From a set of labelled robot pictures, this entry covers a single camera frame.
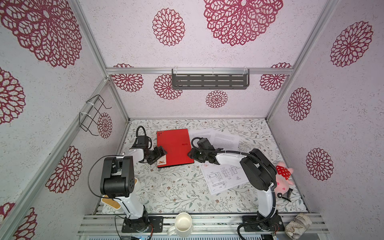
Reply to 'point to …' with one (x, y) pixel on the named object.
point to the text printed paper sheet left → (210, 135)
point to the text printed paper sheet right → (226, 142)
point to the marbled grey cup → (297, 228)
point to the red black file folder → (176, 143)
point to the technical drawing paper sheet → (221, 177)
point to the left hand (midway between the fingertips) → (163, 157)
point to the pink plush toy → (282, 187)
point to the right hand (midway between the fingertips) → (187, 153)
